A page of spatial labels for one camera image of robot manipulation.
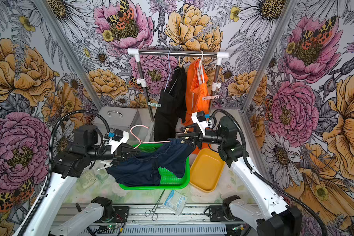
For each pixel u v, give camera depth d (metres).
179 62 0.88
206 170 0.92
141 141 0.56
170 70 1.00
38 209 0.38
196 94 0.78
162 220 0.75
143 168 0.69
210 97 0.63
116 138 0.50
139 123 0.50
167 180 0.86
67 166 0.43
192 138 0.57
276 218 0.38
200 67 0.71
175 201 0.78
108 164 0.61
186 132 0.62
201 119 0.54
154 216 0.75
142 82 0.81
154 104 0.69
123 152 0.54
